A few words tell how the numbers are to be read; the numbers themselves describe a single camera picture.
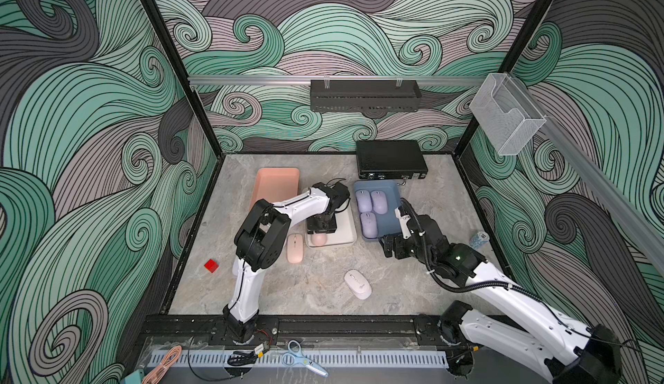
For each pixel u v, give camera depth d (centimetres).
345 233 92
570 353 39
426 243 56
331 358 70
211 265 84
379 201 100
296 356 70
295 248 88
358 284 80
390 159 115
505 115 82
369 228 92
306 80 95
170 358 69
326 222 81
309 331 74
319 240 90
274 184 109
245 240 54
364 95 96
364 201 100
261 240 52
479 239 87
